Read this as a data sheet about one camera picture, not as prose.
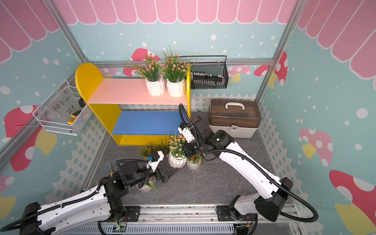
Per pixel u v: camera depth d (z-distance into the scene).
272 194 0.38
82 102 0.79
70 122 0.63
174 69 0.60
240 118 0.89
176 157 0.66
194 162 0.81
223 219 0.73
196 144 0.61
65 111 0.69
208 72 0.95
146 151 0.83
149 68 0.62
